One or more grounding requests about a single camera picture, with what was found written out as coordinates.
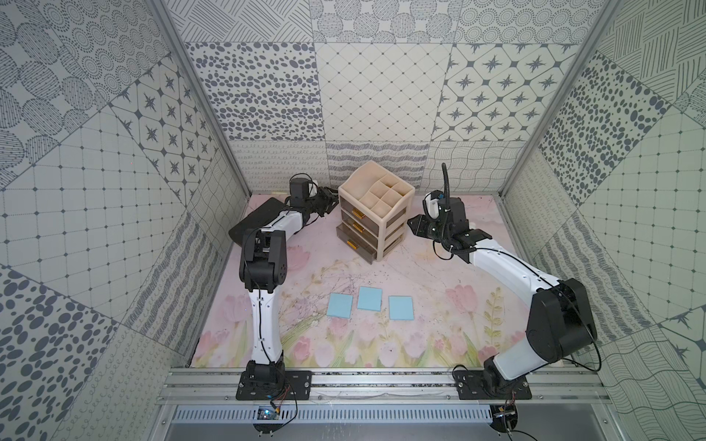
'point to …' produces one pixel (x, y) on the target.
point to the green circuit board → (267, 412)
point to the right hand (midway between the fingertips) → (411, 224)
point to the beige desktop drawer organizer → (372, 209)
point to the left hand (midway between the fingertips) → (353, 195)
